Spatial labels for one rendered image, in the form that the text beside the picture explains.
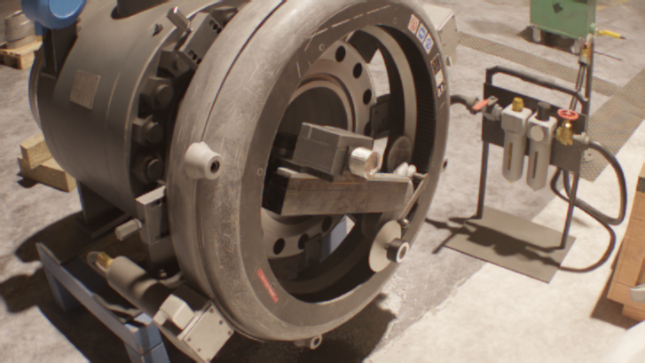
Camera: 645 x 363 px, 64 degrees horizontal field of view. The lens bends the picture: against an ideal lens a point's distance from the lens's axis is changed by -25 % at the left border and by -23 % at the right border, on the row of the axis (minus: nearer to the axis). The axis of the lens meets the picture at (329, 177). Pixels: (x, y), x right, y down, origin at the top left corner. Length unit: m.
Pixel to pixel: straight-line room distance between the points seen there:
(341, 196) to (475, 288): 0.84
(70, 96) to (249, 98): 0.65
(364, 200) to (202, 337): 0.40
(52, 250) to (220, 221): 0.88
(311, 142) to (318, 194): 0.10
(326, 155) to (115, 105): 0.49
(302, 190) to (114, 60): 0.55
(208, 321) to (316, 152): 0.33
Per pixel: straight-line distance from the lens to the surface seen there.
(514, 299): 1.87
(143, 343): 1.45
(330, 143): 1.01
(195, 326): 1.05
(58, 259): 1.70
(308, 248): 1.37
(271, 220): 1.25
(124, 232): 1.01
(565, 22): 4.40
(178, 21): 0.98
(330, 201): 1.12
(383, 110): 1.45
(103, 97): 1.34
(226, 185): 0.95
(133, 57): 1.30
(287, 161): 1.04
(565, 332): 1.78
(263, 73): 0.95
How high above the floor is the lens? 1.16
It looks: 28 degrees down
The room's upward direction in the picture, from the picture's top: 1 degrees counter-clockwise
